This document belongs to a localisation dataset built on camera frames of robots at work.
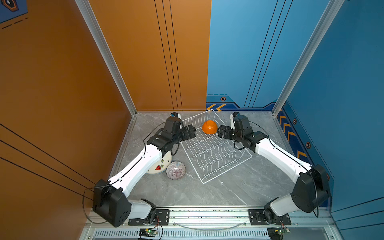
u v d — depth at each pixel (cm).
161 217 74
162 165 88
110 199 39
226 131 74
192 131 71
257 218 72
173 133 60
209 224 72
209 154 91
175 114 71
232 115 77
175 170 88
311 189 43
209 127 103
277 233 70
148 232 70
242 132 62
